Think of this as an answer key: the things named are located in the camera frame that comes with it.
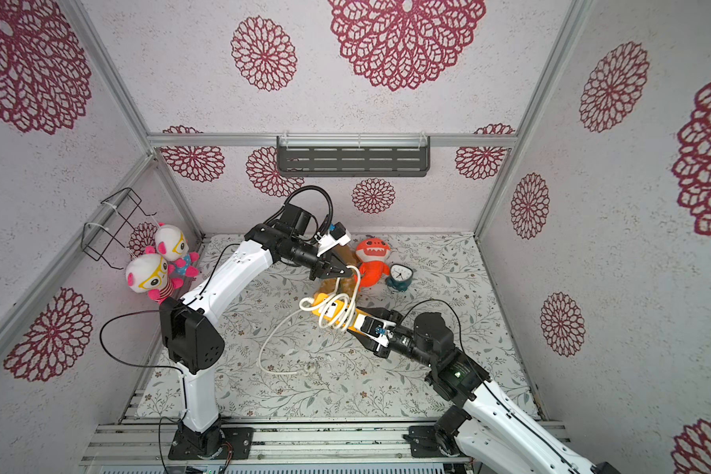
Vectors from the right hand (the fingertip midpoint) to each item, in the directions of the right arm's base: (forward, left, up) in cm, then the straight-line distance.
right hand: (357, 313), depth 66 cm
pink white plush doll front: (+16, +60, -7) cm, 62 cm away
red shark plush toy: (+36, -4, -21) cm, 42 cm away
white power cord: (-1, +11, +5) cm, 12 cm away
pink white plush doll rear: (+28, +59, -8) cm, 66 cm away
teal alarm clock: (+29, -14, -25) cm, 40 cm away
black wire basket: (+15, +65, +8) cm, 67 cm away
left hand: (+13, +3, -3) cm, 14 cm away
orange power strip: (-2, +4, +4) cm, 6 cm away
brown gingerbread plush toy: (+26, +6, -26) cm, 37 cm away
